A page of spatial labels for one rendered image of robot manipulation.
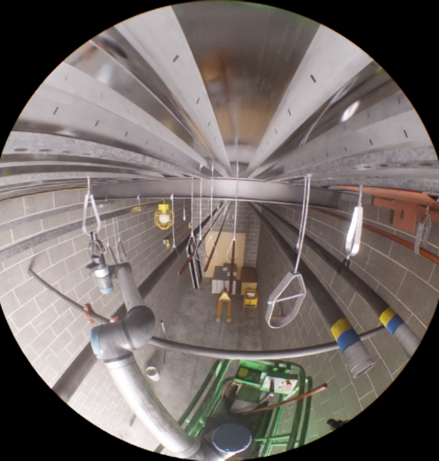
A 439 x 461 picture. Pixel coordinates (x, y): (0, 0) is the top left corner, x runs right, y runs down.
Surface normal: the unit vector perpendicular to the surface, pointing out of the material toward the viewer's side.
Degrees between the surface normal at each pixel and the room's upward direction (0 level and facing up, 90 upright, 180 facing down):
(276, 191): 90
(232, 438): 5
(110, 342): 41
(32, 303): 90
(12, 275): 90
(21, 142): 90
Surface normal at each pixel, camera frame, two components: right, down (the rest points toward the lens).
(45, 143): 0.99, 0.06
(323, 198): -0.11, 0.25
